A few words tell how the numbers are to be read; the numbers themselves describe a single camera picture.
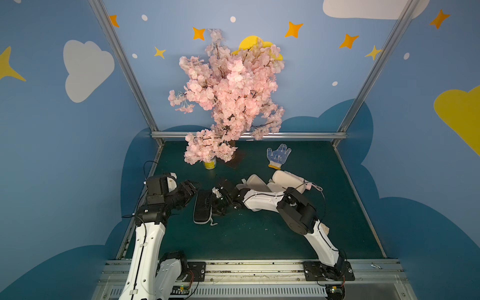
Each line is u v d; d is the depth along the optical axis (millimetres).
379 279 744
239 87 580
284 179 1011
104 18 706
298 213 552
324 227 840
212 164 1056
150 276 410
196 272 745
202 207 808
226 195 750
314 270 749
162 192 570
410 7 691
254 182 1009
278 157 1146
